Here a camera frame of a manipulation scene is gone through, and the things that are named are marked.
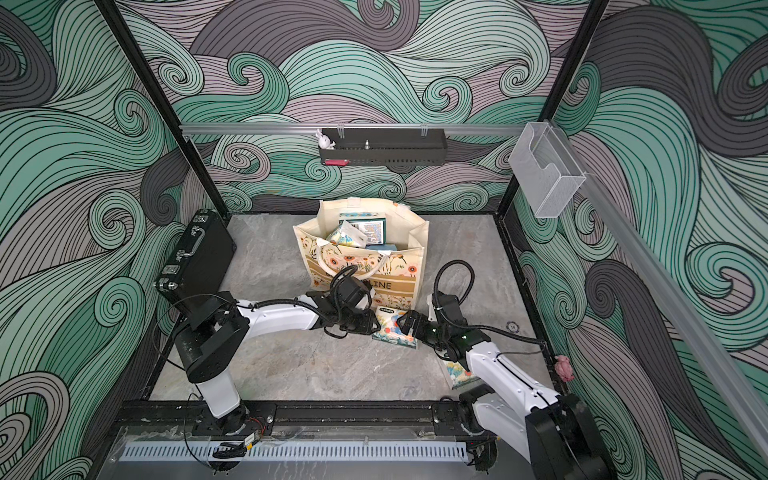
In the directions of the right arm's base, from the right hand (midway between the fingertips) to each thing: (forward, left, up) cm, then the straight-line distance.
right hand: (406, 328), depth 84 cm
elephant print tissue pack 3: (+15, +16, +24) cm, 33 cm away
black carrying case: (+11, +59, +15) cm, 61 cm away
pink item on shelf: (+42, +19, +28) cm, 54 cm away
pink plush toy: (-10, -43, -5) cm, 45 cm away
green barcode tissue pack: (+22, +9, +20) cm, 31 cm away
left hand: (+1, +8, 0) cm, 8 cm away
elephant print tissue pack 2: (-13, -13, 0) cm, 18 cm away
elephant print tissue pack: (-1, +5, +1) cm, 5 cm away
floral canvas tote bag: (+9, +3, +13) cm, 16 cm away
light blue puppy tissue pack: (+20, +7, +13) cm, 25 cm away
